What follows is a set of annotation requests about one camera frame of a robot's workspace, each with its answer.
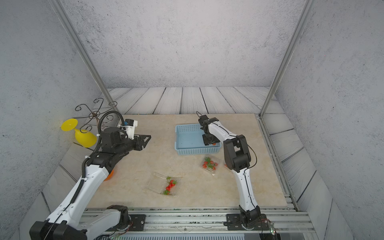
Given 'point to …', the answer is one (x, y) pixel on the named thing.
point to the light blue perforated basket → (189, 140)
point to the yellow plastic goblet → (85, 138)
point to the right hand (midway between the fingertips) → (213, 141)
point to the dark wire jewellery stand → (95, 114)
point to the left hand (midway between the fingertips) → (150, 136)
